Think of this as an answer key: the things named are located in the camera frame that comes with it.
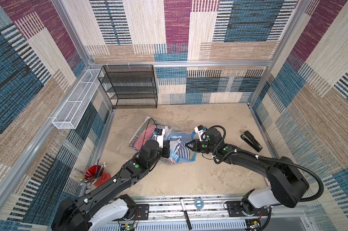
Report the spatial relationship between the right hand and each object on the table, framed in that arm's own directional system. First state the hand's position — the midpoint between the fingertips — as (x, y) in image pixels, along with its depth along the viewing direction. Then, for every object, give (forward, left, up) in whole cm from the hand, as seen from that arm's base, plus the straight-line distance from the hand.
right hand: (187, 146), depth 83 cm
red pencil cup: (-14, +50, -5) cm, 52 cm away
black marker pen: (-35, +1, -11) cm, 36 cm away
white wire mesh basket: (+6, +58, +22) cm, 62 cm away
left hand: (-1, +9, +7) cm, 12 cm away
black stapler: (+8, -43, -9) cm, 44 cm away
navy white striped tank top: (+1, +5, -1) cm, 6 cm away
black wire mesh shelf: (+48, +41, +8) cm, 63 cm away
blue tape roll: (-26, -5, -14) cm, 30 cm away
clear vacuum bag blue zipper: (+15, +12, -8) cm, 21 cm away
